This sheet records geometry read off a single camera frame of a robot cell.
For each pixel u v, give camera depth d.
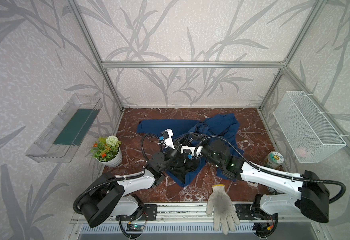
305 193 0.41
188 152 0.60
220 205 0.76
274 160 0.84
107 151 0.80
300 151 0.72
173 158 0.66
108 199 0.42
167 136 0.65
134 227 0.71
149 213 0.74
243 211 0.74
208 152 0.62
